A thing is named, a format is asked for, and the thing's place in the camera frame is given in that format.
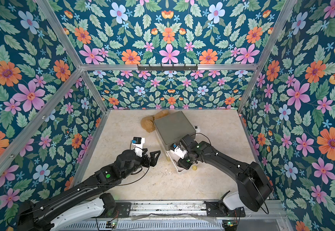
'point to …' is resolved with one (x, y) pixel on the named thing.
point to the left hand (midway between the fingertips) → (156, 151)
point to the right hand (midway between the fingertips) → (182, 161)
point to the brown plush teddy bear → (147, 122)
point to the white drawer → (174, 159)
